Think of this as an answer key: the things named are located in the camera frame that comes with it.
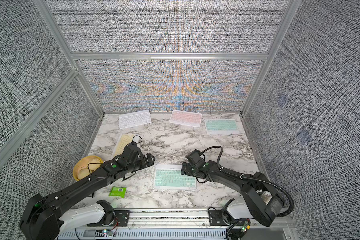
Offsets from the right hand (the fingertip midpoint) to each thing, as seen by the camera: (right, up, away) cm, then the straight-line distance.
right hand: (187, 167), depth 87 cm
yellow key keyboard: (-43, +14, +16) cm, 48 cm away
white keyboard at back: (-39, +29, +28) cm, 56 cm away
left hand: (-19, +5, -6) cm, 21 cm away
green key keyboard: (+27, +24, +24) cm, 43 cm away
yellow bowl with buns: (-61, 0, +3) cm, 61 cm away
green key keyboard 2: (-11, -5, -1) cm, 12 cm away
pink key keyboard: (+1, +30, +29) cm, 42 cm away
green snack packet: (-38, -12, -6) cm, 40 cm away
